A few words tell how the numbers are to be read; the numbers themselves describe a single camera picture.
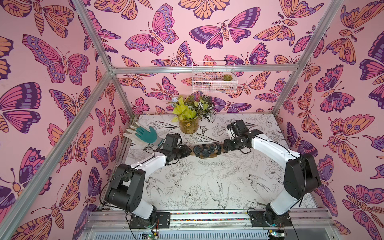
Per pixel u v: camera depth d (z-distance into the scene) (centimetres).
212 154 94
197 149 90
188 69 95
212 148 90
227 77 92
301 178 46
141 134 106
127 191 44
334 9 70
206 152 88
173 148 75
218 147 92
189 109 98
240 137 71
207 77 97
